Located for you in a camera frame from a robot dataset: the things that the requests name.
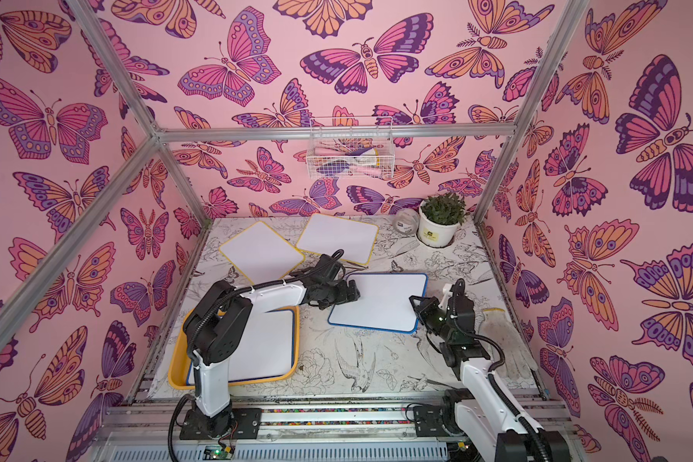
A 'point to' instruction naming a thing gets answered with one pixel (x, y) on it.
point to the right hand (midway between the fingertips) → (411, 295)
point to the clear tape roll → (406, 221)
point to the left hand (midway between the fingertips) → (355, 297)
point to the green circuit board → (217, 452)
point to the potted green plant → (439, 219)
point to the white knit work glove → (520, 362)
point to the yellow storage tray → (178, 358)
